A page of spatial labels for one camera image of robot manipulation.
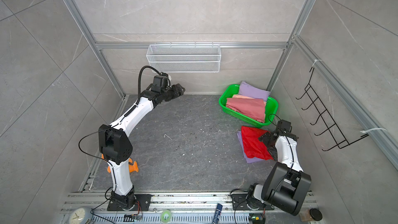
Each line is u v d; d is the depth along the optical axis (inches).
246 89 42.3
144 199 29.3
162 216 27.5
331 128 25.0
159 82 27.0
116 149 20.1
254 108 39.6
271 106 40.9
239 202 28.6
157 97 25.5
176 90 31.4
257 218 27.6
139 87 25.5
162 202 29.4
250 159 33.7
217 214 27.1
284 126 26.9
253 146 34.9
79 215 26.5
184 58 39.5
